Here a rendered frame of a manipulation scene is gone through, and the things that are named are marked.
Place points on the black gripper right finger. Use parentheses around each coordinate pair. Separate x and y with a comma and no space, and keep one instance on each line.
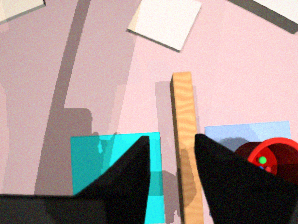
(240,192)

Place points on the tan wooden bar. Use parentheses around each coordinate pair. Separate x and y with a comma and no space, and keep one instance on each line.
(185,129)

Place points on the white flat rectangular slab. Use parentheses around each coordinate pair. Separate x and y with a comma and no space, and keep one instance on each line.
(165,22)

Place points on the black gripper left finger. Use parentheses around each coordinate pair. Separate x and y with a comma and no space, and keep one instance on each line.
(118,196)

